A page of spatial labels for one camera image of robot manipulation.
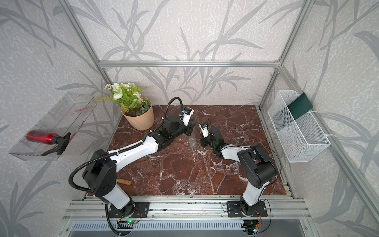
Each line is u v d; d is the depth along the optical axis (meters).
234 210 0.73
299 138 0.61
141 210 0.72
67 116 0.75
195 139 0.93
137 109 1.01
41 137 0.54
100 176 0.44
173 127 0.66
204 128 0.80
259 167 0.48
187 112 0.70
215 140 0.73
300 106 0.71
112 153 0.47
